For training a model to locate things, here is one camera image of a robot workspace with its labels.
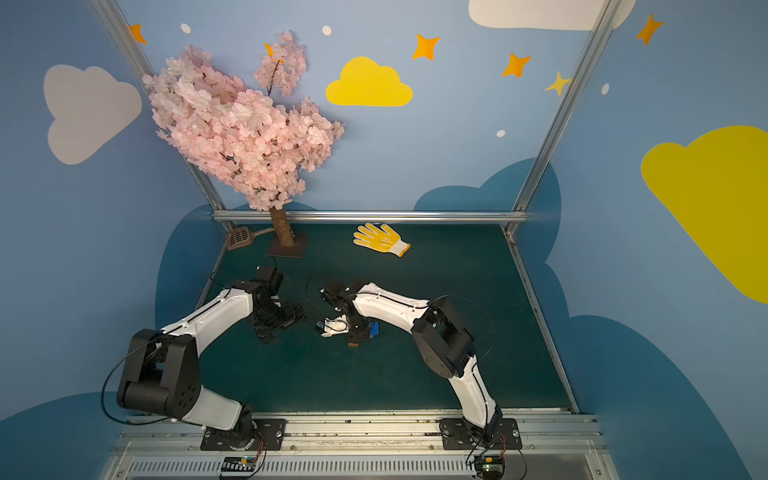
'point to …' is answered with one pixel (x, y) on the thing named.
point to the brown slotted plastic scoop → (243, 236)
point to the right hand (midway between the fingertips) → (362, 328)
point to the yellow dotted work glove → (383, 239)
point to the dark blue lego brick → (374, 330)
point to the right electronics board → (489, 467)
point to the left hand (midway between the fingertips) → (295, 323)
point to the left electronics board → (238, 464)
